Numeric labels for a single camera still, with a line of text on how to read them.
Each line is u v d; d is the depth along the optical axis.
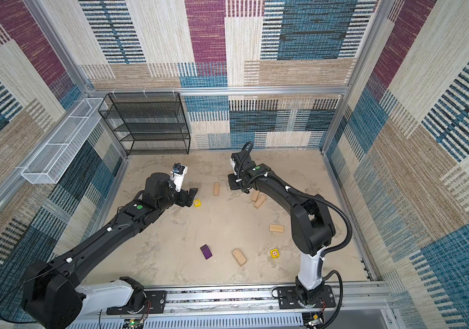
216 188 1.05
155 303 0.73
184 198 0.72
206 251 0.84
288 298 0.73
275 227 0.91
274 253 0.83
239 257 0.81
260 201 0.99
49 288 0.39
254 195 1.01
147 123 1.11
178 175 0.69
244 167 0.70
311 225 0.49
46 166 0.70
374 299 0.75
